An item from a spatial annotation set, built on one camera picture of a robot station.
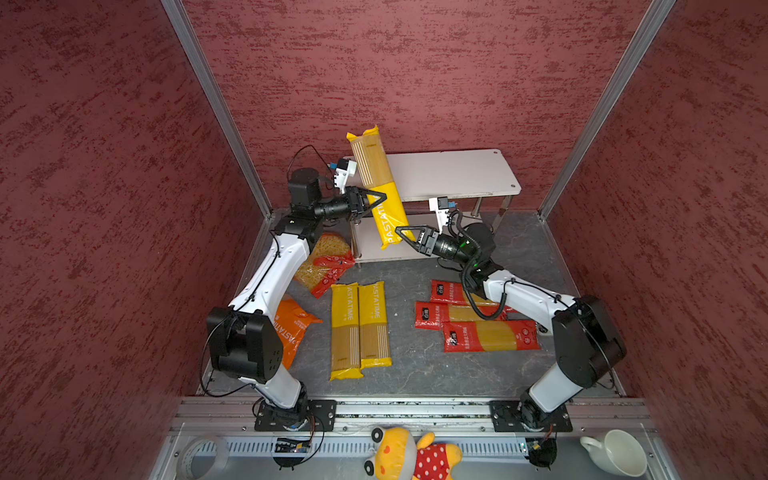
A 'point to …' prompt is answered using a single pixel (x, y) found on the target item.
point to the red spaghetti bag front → (470, 336)
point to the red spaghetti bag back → (442, 291)
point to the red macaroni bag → (330, 259)
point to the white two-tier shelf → (435, 188)
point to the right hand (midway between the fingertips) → (393, 237)
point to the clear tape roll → (186, 455)
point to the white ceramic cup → (620, 453)
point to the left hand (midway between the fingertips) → (386, 204)
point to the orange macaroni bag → (291, 322)
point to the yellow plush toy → (398, 456)
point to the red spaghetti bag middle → (431, 315)
